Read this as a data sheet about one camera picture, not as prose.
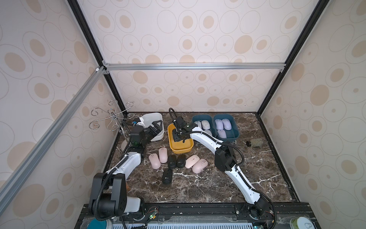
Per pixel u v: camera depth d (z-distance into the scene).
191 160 0.91
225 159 0.64
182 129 0.77
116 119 0.76
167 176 0.85
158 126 0.77
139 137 0.64
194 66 0.91
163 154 0.93
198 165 0.89
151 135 0.76
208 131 1.06
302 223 0.66
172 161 0.90
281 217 0.73
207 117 1.10
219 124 1.09
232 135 1.05
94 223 0.65
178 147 0.92
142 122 0.77
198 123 1.10
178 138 0.90
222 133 1.03
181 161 0.90
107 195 0.41
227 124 1.09
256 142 0.98
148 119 1.15
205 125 1.09
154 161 0.91
